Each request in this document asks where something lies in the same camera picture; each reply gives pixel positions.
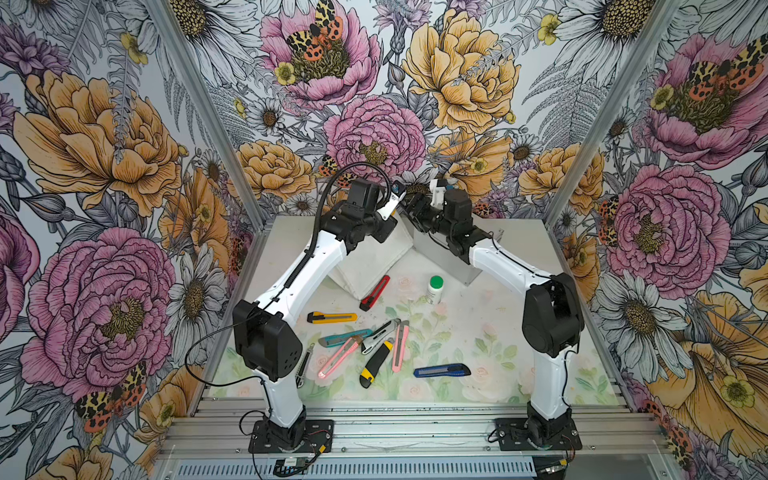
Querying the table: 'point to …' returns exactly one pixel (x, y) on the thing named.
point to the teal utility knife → (334, 340)
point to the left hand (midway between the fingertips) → (383, 224)
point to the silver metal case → (437, 249)
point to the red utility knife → (367, 302)
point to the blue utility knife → (456, 369)
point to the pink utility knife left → (340, 356)
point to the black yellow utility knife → (369, 373)
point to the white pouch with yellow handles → (370, 261)
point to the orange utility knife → (321, 318)
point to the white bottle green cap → (435, 289)
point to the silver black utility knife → (379, 336)
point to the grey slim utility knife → (303, 365)
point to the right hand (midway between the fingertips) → (395, 209)
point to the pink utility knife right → (401, 345)
